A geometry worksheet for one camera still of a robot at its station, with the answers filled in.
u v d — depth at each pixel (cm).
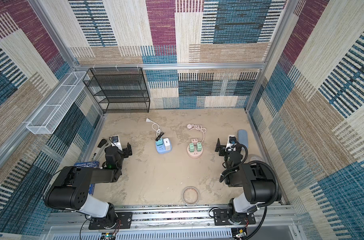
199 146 92
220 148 83
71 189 46
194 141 94
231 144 76
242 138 101
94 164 90
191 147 92
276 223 73
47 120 71
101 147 96
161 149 95
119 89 109
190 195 81
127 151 87
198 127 105
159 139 94
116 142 79
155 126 111
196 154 94
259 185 45
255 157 89
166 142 92
